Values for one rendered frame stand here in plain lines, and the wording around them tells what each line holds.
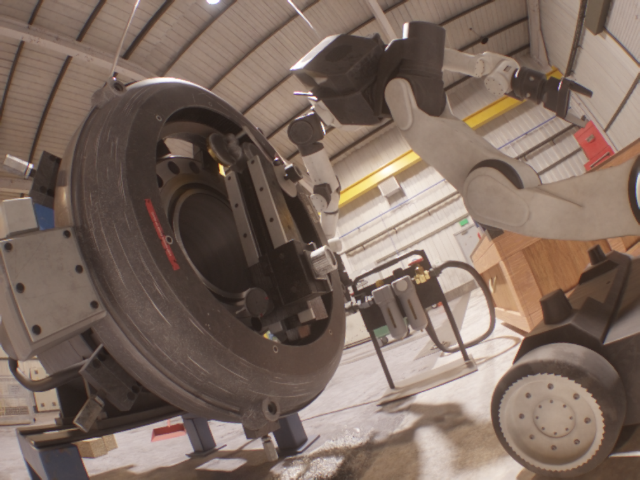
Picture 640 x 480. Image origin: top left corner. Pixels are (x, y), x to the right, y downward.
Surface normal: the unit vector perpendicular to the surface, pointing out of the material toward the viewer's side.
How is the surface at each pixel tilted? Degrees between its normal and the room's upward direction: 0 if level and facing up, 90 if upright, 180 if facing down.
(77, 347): 123
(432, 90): 144
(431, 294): 90
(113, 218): 98
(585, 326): 45
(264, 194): 92
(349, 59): 79
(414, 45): 108
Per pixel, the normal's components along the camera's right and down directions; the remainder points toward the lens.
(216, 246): -0.20, 0.27
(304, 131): -0.02, 0.47
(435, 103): 0.46, 0.46
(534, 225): -0.61, 0.33
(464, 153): -0.89, 0.18
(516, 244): -0.41, -0.18
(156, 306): 0.66, -0.20
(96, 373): 0.85, -0.43
